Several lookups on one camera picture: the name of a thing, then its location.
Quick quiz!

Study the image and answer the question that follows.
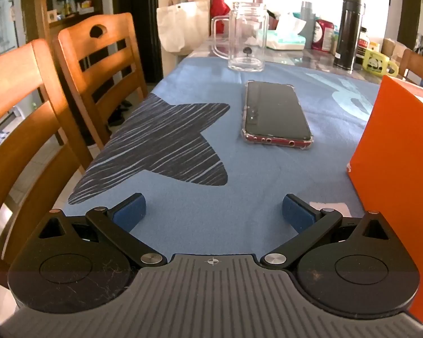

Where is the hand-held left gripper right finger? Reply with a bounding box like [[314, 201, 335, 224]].
[[260, 194, 390, 268]]

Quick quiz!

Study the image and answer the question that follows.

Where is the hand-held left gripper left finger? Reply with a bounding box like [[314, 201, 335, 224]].
[[38, 193, 168, 267]]

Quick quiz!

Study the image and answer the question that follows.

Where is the orange cardboard box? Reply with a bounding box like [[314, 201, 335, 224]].
[[346, 75, 423, 326]]

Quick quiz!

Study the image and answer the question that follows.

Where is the smartphone in clear case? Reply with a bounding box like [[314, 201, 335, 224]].
[[241, 80, 314, 152]]

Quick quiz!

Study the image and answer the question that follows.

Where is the wooden slatted chair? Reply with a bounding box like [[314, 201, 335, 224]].
[[0, 39, 94, 289], [398, 48, 423, 82], [53, 12, 149, 149]]

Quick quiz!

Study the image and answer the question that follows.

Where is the blue printed tablecloth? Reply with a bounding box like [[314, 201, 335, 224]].
[[53, 54, 383, 256]]

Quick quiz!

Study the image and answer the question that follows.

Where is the yellow mug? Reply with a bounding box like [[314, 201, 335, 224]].
[[362, 47, 400, 75]]

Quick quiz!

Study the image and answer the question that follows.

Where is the white tissue box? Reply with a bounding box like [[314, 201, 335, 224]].
[[266, 12, 307, 51]]

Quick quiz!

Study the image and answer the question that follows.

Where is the clear glass mug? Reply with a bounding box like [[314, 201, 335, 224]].
[[211, 2, 269, 72]]

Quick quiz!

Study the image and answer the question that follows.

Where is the dark jar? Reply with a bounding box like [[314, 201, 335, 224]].
[[354, 26, 371, 66]]

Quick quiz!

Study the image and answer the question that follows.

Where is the red labelled jar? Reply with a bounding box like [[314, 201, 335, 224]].
[[312, 19, 336, 53]]

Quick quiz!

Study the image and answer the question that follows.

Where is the black thermos flask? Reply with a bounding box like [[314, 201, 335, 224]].
[[333, 0, 367, 70]]

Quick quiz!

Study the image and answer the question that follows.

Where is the beige cardboard box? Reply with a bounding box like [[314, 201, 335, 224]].
[[382, 37, 408, 61]]

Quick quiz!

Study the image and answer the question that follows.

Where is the white tote bag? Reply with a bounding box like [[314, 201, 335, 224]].
[[157, 0, 211, 55]]

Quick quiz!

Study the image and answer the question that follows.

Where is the grey bottle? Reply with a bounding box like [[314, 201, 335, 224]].
[[298, 1, 316, 49]]

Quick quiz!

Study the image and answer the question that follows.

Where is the red folded umbrella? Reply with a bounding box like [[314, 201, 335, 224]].
[[211, 0, 232, 27]]

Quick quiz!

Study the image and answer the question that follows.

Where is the wooden cabinet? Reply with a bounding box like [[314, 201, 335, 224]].
[[20, 0, 105, 45]]

